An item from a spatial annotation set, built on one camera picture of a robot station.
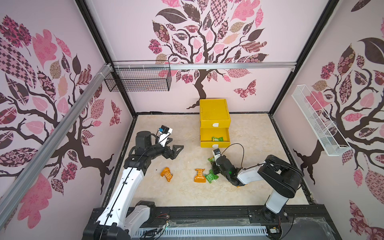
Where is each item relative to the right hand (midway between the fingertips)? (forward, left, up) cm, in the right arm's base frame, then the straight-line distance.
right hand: (213, 162), depth 94 cm
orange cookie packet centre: (-10, +9, +2) cm, 14 cm away
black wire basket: (+44, +47, +36) cm, 74 cm away
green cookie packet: (-10, +2, +3) cm, 10 cm away
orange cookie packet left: (-7, +29, +3) cm, 30 cm away
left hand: (-2, +21, +24) cm, 32 cm away
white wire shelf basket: (-5, -52, +31) cm, 60 cm away
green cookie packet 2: (+11, -1, +11) cm, 15 cm away
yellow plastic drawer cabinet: (+15, -1, +21) cm, 26 cm away
